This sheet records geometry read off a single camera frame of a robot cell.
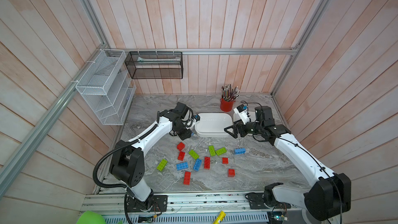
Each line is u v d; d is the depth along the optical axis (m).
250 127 0.68
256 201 0.73
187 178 0.80
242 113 0.71
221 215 0.69
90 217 0.67
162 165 0.84
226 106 1.08
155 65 1.02
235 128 0.69
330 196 0.39
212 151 0.90
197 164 0.84
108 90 0.71
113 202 0.75
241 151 0.89
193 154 0.90
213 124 1.09
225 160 0.86
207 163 0.85
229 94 1.07
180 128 0.70
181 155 0.88
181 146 0.93
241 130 0.69
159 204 0.73
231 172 0.80
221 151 0.90
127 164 0.44
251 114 0.70
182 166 0.84
